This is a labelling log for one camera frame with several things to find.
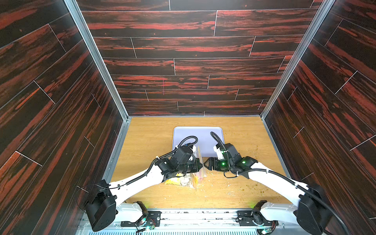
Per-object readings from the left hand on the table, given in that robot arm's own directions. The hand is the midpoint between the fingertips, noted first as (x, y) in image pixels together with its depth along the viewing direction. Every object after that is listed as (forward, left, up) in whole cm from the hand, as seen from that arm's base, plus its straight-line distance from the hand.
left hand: (204, 166), depth 75 cm
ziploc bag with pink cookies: (-2, +2, -12) cm, 12 cm away
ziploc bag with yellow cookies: (-3, +11, -12) cm, 17 cm away
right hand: (+5, -4, -6) cm, 9 cm away
